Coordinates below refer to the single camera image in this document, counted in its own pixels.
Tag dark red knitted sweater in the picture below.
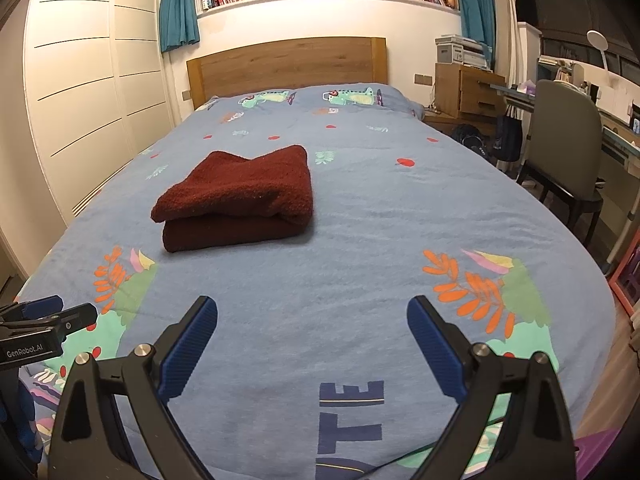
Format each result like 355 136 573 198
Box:
151 145 314 252

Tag blue patterned bed cover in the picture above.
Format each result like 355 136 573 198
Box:
21 87 614 479

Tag white wardrobe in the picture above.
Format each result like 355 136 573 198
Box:
23 0 175 223

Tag grey desk chair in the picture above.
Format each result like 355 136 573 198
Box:
516 80 603 246

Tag dark backpack on floor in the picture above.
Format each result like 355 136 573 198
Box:
450 124 490 159

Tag teal left curtain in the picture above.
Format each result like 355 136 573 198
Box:
158 0 200 53

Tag teal curtain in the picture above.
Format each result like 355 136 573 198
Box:
459 0 496 68
158 0 200 53

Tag wooden nightstand drawers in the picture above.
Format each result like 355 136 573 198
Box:
423 63 506 138

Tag wooden headboard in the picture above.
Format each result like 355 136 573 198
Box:
186 37 388 107

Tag grey white printer box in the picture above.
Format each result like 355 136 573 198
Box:
435 35 489 70

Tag white desk lamp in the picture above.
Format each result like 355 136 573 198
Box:
587 29 608 72

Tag teal right curtain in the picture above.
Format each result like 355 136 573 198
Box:
459 0 496 68

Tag pink storage frame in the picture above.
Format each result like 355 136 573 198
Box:
608 231 640 316

